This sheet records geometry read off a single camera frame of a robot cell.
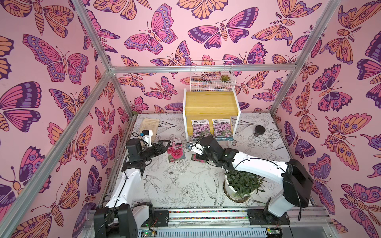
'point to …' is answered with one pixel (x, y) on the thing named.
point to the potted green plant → (240, 185)
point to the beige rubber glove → (148, 124)
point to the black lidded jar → (259, 131)
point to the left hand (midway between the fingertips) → (167, 142)
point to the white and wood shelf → (210, 105)
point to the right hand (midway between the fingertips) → (201, 141)
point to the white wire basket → (212, 76)
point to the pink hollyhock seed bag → (175, 150)
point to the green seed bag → (198, 157)
